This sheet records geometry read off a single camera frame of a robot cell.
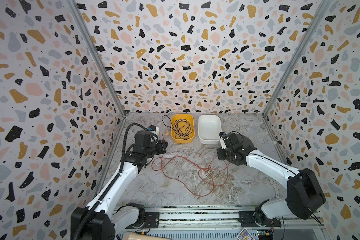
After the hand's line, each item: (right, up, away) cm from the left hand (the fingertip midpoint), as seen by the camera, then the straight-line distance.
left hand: (167, 141), depth 79 cm
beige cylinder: (-13, -44, -9) cm, 46 cm away
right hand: (+28, -5, +9) cm, 30 cm away
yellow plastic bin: (+12, +14, +35) cm, 39 cm away
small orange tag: (-5, +3, +29) cm, 30 cm away
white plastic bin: (+27, +7, +34) cm, 44 cm away
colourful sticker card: (+37, -43, -10) cm, 57 cm away
